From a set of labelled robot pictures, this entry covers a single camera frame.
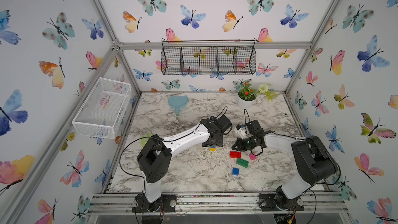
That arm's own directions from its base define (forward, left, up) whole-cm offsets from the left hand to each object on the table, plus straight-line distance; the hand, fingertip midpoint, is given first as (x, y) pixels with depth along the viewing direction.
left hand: (218, 141), depth 85 cm
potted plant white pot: (+28, -20, +5) cm, 35 cm away
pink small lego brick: (-6, -19, -7) cm, 21 cm away
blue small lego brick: (-13, -9, -8) cm, 18 cm away
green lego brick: (-9, -14, -9) cm, 19 cm away
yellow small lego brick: (-1, +3, -9) cm, 9 cm away
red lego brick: (-4, -10, -8) cm, 14 cm away
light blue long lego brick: (0, +3, -7) cm, 8 cm away
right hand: (0, -10, -7) cm, 12 cm away
